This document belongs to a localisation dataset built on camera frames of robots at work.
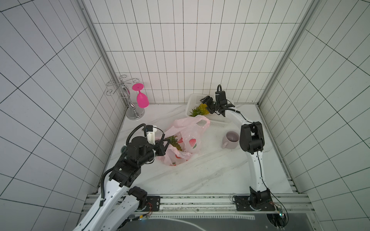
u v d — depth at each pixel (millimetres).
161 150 590
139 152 521
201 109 1057
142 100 983
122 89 897
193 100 1131
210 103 941
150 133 617
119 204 576
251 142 617
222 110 793
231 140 884
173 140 902
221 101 833
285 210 670
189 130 838
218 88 833
